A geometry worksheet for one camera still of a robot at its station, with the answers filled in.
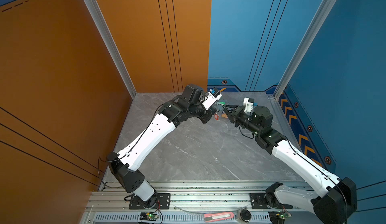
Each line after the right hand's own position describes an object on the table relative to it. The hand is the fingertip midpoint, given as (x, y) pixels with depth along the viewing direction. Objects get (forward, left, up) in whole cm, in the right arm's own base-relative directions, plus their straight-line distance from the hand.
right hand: (221, 107), depth 70 cm
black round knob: (-39, -8, -24) cm, 47 cm away
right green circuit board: (-39, -26, -35) cm, 58 cm away
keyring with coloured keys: (-3, -1, -2) cm, 4 cm away
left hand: (-1, +3, 0) cm, 3 cm away
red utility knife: (-39, +4, -33) cm, 51 cm away
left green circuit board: (-39, +34, -33) cm, 61 cm away
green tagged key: (+5, -1, -3) cm, 6 cm away
